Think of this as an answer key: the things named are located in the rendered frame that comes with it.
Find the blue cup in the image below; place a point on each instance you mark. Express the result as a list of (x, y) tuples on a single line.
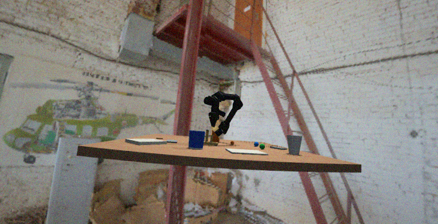
[(196, 139)]

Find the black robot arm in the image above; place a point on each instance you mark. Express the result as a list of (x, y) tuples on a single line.
[(221, 96)]

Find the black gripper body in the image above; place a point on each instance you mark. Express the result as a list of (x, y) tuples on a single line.
[(213, 112)]

